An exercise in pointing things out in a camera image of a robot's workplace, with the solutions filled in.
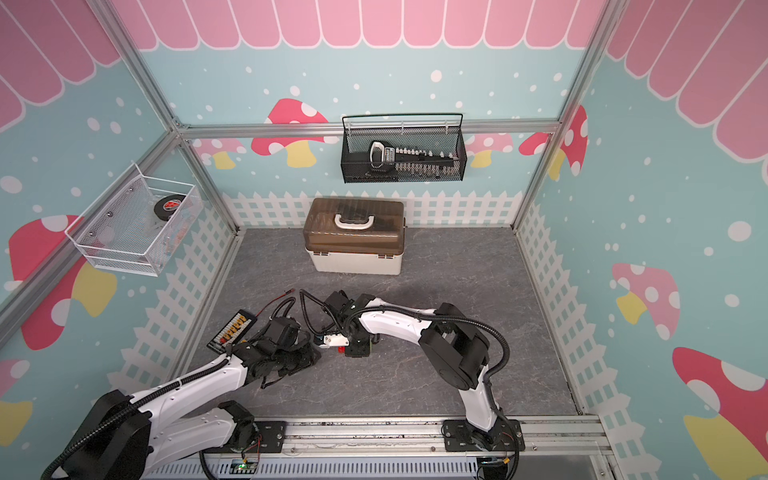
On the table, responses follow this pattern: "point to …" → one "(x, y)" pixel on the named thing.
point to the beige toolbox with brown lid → (349, 235)
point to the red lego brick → (341, 349)
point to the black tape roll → (167, 206)
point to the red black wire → (276, 298)
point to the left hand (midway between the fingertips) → (315, 363)
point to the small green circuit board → (242, 468)
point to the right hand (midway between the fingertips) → (357, 344)
